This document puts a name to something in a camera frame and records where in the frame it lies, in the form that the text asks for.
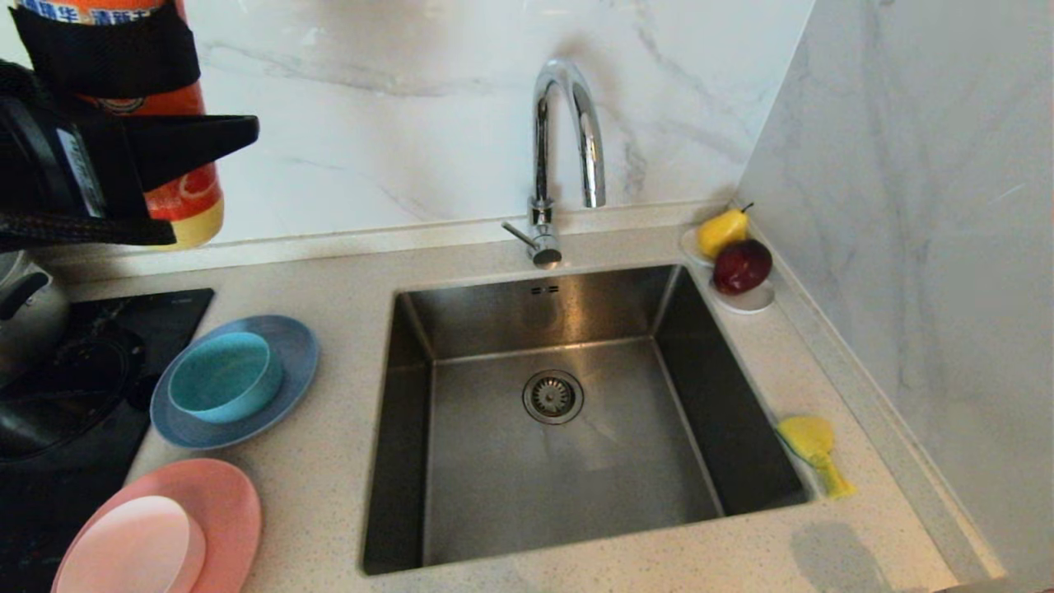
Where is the yellow pear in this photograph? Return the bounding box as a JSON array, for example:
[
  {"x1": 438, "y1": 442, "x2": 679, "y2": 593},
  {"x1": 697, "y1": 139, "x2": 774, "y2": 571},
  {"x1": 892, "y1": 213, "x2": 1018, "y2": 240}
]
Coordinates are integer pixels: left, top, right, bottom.
[{"x1": 697, "y1": 203, "x2": 754, "y2": 261}]

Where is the orange yellow dish soap bottle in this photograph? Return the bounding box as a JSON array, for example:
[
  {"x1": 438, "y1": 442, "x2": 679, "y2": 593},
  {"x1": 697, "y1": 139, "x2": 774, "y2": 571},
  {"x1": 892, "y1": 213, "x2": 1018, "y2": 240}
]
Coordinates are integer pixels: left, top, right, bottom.
[{"x1": 16, "y1": 0, "x2": 225, "y2": 250}]

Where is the blue plate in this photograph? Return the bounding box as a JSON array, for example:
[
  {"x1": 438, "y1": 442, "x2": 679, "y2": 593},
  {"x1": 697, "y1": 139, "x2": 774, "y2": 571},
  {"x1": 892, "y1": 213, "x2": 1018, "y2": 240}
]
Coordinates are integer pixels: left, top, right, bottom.
[{"x1": 150, "y1": 315, "x2": 320, "y2": 451}]

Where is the round metal drain strainer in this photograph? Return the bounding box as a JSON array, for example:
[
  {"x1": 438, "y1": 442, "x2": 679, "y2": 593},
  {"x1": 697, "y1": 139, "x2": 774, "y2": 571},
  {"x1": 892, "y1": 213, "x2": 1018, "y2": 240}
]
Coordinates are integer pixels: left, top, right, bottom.
[{"x1": 523, "y1": 370, "x2": 585, "y2": 426}]

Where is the small white fruit dish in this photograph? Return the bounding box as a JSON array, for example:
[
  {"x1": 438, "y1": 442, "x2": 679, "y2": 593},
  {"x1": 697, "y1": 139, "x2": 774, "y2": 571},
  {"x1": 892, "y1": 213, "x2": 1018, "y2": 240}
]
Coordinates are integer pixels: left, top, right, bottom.
[{"x1": 680, "y1": 228, "x2": 776, "y2": 315}]

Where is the yellow sponge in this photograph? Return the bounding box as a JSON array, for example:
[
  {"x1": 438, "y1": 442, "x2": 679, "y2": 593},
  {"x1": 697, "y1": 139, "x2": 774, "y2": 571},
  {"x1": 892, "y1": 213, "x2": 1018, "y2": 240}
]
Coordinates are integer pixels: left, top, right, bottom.
[{"x1": 777, "y1": 416, "x2": 857, "y2": 500}]

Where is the small light pink plate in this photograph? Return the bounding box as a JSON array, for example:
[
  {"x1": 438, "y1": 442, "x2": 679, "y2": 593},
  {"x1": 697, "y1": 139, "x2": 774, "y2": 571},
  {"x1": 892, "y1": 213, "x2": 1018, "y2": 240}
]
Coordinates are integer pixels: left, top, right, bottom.
[{"x1": 54, "y1": 495, "x2": 208, "y2": 593}]

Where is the stainless steel sink basin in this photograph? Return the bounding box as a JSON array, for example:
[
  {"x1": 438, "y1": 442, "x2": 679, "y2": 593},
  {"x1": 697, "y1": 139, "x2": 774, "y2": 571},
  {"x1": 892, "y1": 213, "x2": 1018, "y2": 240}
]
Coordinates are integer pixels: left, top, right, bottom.
[{"x1": 362, "y1": 264, "x2": 812, "y2": 576}]

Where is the teal bowl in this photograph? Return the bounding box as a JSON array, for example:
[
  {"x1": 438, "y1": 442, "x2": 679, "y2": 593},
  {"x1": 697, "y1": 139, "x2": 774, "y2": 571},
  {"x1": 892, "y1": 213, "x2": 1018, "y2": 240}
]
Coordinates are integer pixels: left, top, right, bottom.
[{"x1": 168, "y1": 331, "x2": 285, "y2": 425}]

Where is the large pink plate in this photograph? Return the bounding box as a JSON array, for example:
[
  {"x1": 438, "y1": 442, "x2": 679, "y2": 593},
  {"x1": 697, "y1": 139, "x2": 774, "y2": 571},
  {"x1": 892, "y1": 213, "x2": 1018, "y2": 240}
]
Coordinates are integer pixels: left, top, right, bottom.
[{"x1": 51, "y1": 458, "x2": 263, "y2": 593}]

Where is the chrome gooseneck faucet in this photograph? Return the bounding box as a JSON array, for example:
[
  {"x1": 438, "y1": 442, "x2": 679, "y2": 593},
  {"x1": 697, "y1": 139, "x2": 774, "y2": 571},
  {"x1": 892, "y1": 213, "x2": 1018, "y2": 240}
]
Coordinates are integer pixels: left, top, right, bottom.
[{"x1": 504, "y1": 58, "x2": 608, "y2": 268}]

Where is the black induction cooktop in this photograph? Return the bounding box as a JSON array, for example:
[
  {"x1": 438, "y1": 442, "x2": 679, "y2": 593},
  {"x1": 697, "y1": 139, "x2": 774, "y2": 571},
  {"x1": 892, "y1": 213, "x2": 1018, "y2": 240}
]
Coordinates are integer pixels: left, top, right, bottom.
[{"x1": 0, "y1": 288, "x2": 217, "y2": 593}]

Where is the dark red apple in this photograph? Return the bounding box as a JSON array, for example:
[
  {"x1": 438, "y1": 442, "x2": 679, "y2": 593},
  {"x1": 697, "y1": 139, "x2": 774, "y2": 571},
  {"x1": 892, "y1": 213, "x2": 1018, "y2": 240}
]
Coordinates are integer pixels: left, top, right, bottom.
[{"x1": 712, "y1": 239, "x2": 773, "y2": 296}]

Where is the black frying pan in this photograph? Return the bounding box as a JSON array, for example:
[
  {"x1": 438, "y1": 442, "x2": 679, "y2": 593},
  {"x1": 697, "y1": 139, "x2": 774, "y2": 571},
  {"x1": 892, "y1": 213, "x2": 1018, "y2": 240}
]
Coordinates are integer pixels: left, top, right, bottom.
[{"x1": 0, "y1": 329, "x2": 149, "y2": 462}]

